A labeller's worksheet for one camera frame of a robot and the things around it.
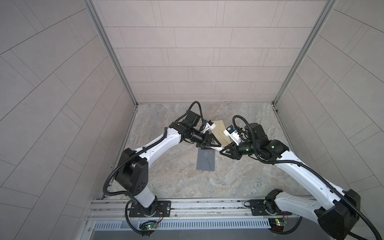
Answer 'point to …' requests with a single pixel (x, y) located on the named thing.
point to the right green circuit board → (277, 224)
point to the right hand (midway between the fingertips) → (222, 153)
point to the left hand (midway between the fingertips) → (220, 147)
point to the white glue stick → (218, 148)
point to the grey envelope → (205, 159)
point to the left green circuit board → (148, 225)
